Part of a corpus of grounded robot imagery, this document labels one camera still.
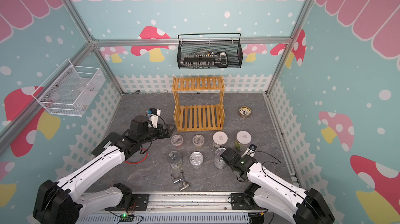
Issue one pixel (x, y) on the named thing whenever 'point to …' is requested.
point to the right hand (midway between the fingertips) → (240, 161)
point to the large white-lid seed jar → (220, 139)
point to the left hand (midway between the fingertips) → (169, 128)
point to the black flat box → (112, 139)
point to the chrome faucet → (185, 184)
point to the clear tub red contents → (177, 140)
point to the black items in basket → (202, 60)
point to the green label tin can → (174, 159)
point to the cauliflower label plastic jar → (242, 140)
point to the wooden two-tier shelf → (199, 117)
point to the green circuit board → (124, 215)
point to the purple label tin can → (196, 159)
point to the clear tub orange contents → (198, 140)
